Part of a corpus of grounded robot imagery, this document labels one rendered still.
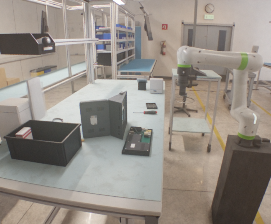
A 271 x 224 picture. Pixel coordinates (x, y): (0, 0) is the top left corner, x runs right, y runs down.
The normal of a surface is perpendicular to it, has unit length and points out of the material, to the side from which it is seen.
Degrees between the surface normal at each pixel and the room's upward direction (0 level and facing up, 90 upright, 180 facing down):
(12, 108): 90
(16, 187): 0
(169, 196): 0
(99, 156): 0
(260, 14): 90
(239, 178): 90
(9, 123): 90
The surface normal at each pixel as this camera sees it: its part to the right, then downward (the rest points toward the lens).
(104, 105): 0.28, 0.34
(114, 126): -0.58, 0.29
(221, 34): -0.15, 0.36
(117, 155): 0.00, -0.93
